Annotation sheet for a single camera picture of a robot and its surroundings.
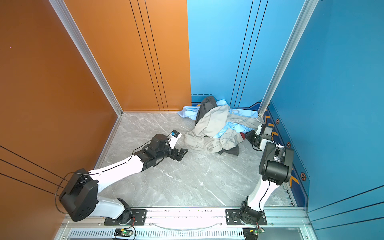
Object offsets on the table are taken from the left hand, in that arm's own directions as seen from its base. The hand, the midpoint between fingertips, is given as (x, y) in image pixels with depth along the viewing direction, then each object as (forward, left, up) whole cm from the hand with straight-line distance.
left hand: (182, 145), depth 84 cm
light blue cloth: (+33, -3, -7) cm, 34 cm away
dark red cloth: (+14, -39, -8) cm, 42 cm away
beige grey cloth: (+11, -15, -4) cm, 19 cm away
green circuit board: (-39, +27, -16) cm, 50 cm away
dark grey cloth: (+32, -15, +3) cm, 35 cm away
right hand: (+15, -41, -8) cm, 45 cm away
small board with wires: (-39, -35, -15) cm, 55 cm away
